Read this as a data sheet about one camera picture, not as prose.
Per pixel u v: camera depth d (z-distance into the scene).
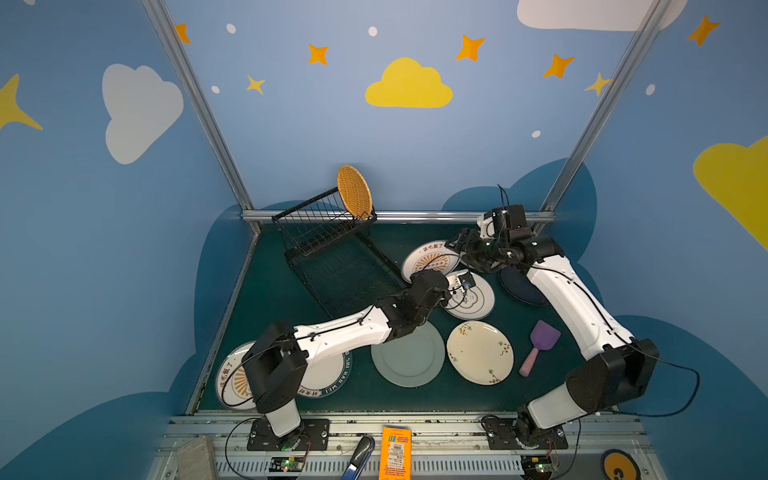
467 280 0.66
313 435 0.75
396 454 0.68
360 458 0.68
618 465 0.72
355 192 0.93
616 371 0.42
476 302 1.00
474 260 0.71
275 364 0.43
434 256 0.86
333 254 1.11
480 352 0.88
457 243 0.73
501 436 0.74
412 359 0.86
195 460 0.69
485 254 0.68
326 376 0.83
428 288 0.57
